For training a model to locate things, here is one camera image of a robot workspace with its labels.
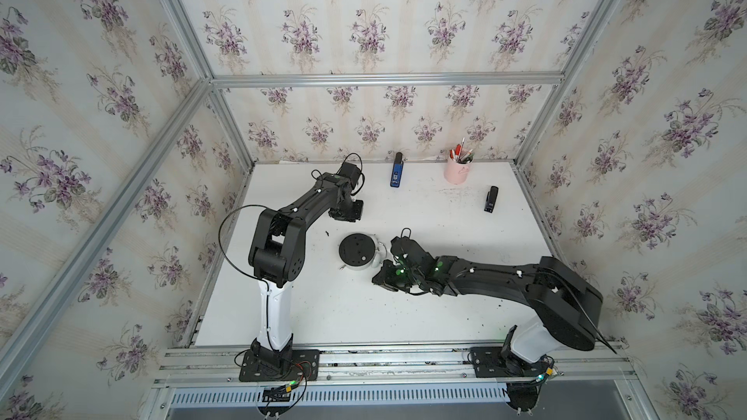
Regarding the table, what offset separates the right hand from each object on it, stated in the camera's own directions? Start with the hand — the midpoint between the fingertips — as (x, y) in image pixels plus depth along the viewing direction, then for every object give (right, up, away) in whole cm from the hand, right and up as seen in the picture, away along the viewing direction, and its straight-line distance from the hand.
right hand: (372, 282), depth 81 cm
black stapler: (+44, +23, +25) cm, 55 cm away
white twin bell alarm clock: (-4, +7, +8) cm, 11 cm away
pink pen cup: (+33, +32, +29) cm, 54 cm away
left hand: (-6, +16, +16) cm, 23 cm away
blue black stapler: (+9, +33, +31) cm, 46 cm away
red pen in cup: (+33, +41, +30) cm, 60 cm away
